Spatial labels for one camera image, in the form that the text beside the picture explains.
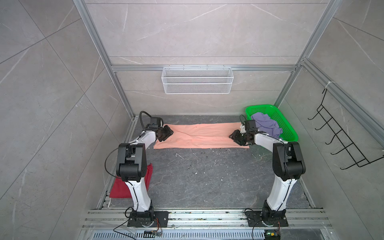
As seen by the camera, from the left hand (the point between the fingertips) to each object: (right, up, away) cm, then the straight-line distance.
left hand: (172, 129), depth 99 cm
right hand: (+41, -5, +2) cm, 41 cm away
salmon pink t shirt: (+20, -5, +6) cm, 22 cm away
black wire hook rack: (+83, -9, -36) cm, 91 cm away
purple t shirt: (+71, +4, +15) cm, 72 cm away
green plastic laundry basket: (+81, -4, +2) cm, 81 cm away
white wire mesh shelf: (+18, +34, +1) cm, 38 cm away
